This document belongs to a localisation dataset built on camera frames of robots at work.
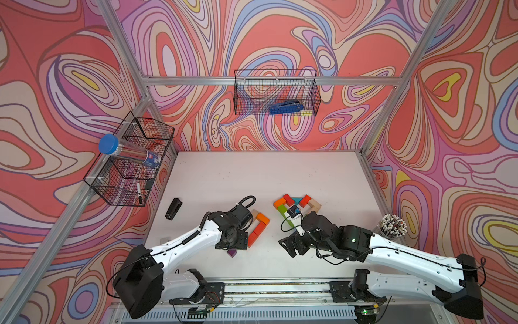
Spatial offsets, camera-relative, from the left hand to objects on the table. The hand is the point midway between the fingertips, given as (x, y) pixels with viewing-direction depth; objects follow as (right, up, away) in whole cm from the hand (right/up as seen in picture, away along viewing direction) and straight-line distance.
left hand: (240, 245), depth 80 cm
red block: (+22, +16, +16) cm, 32 cm away
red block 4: (+4, +1, +6) cm, 7 cm away
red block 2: (+30, +16, +15) cm, 37 cm away
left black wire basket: (-43, +29, -7) cm, 52 cm away
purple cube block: (-4, -4, +2) cm, 5 cm away
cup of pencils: (+56, +10, -9) cm, 58 cm away
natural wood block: (+34, +14, +14) cm, 39 cm away
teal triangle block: (+26, +16, +15) cm, 34 cm away
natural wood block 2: (+5, +10, +13) cm, 18 cm away
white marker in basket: (-36, +22, -9) cm, 43 cm away
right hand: (+19, +5, -9) cm, 22 cm away
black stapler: (-33, +14, +15) cm, 39 cm away
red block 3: (+8, +4, +9) cm, 12 cm away
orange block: (+9, +8, +12) cm, 17 cm away
